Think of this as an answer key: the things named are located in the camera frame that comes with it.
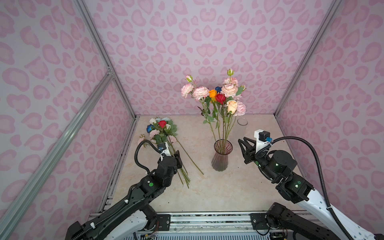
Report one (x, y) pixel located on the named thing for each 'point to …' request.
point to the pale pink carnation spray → (154, 136)
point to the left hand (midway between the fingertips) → (176, 150)
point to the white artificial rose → (152, 120)
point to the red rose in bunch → (162, 123)
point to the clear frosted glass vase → (240, 131)
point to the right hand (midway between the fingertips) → (241, 139)
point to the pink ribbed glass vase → (221, 148)
